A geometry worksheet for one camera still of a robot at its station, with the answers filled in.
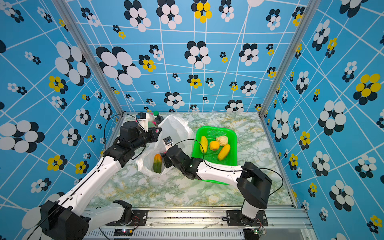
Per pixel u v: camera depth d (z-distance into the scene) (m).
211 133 1.08
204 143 0.96
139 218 0.72
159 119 1.02
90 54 0.85
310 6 0.68
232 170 0.47
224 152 0.92
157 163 0.89
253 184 0.44
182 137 0.83
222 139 0.96
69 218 0.37
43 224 0.39
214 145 0.94
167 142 0.68
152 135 0.66
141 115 0.65
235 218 0.73
